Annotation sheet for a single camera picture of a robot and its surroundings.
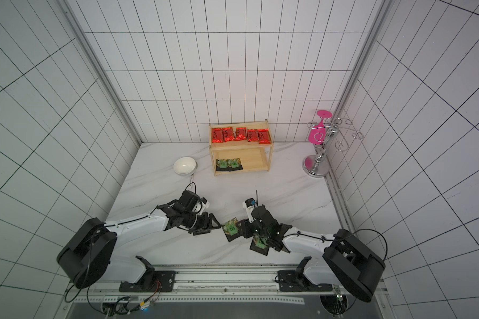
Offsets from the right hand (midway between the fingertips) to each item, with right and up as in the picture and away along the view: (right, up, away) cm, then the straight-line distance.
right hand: (233, 226), depth 84 cm
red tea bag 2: (+9, +41, +9) cm, 42 cm away
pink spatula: (+37, +40, +1) cm, 55 cm away
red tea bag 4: (-3, +41, +9) cm, 42 cm away
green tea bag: (-7, +26, +23) cm, 35 cm away
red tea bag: (+14, +40, +9) cm, 43 cm away
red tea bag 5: (-8, +40, +9) cm, 42 cm away
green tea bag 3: (-1, -2, +2) cm, 3 cm away
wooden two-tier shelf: (+12, +30, +27) cm, 42 cm away
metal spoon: (-23, +20, +20) cm, 36 cm away
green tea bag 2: (0, +26, +23) cm, 35 cm away
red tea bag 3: (+3, +41, +9) cm, 42 cm away
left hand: (-9, -2, -2) cm, 9 cm away
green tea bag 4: (+11, -7, -2) cm, 13 cm away
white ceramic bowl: (-26, +25, +20) cm, 42 cm away
